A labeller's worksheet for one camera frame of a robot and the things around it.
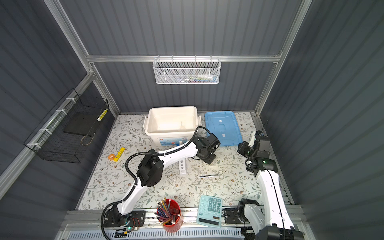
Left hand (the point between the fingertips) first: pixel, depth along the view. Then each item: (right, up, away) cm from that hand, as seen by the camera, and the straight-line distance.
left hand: (211, 159), depth 91 cm
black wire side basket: (-74, +16, -19) cm, 78 cm away
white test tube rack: (-17, -4, -5) cm, 18 cm away
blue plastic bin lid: (+12, +21, +21) cm, 32 cm away
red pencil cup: (-22, -19, -24) cm, 38 cm away
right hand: (+16, +10, -12) cm, 22 cm away
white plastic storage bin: (-28, +21, +19) cm, 40 cm away
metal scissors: (+5, -9, -2) cm, 10 cm away
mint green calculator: (-3, -22, -17) cm, 28 cm away
